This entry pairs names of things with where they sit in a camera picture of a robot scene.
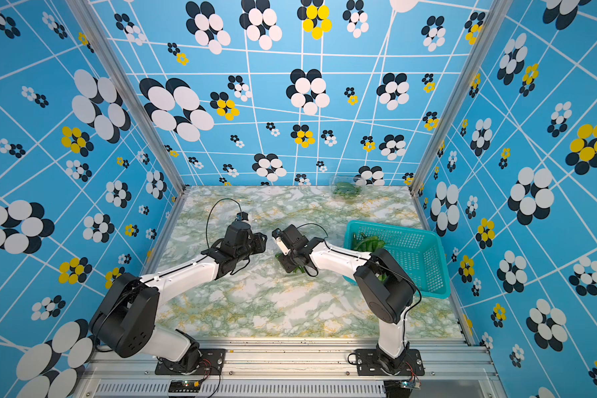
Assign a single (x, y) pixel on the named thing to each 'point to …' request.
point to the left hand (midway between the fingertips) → (267, 235)
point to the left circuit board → (184, 385)
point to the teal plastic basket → (420, 252)
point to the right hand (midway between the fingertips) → (289, 256)
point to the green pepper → (367, 244)
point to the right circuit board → (400, 388)
